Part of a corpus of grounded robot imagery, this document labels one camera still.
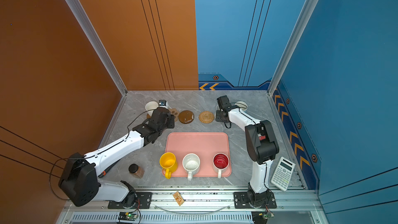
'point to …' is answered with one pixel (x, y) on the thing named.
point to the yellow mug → (168, 161)
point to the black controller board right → (259, 217)
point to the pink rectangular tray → (205, 144)
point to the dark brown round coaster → (186, 116)
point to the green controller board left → (128, 216)
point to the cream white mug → (151, 105)
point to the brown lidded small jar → (136, 170)
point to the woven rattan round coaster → (206, 116)
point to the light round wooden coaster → (148, 116)
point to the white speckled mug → (191, 163)
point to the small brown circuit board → (179, 198)
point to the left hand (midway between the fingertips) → (171, 114)
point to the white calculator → (283, 173)
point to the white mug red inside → (221, 162)
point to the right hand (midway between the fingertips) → (220, 117)
